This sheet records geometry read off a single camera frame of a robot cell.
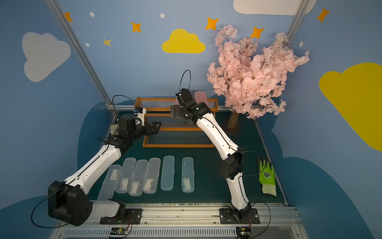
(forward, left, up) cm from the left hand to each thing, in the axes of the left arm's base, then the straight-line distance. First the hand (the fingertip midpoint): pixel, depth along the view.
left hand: (154, 120), depth 81 cm
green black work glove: (-21, -66, -24) cm, 74 cm away
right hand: (+6, -15, +4) cm, 17 cm away
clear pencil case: (-22, +18, -26) cm, 38 cm away
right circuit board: (-48, -49, -29) cm, 74 cm away
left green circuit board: (-49, +13, -27) cm, 57 cm away
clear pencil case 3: (-18, +2, -26) cm, 32 cm away
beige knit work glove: (+14, +38, -26) cm, 48 cm away
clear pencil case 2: (-23, +10, -26) cm, 36 cm away
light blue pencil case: (-25, -7, -26) cm, 37 cm away
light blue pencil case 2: (-25, -20, -25) cm, 41 cm away
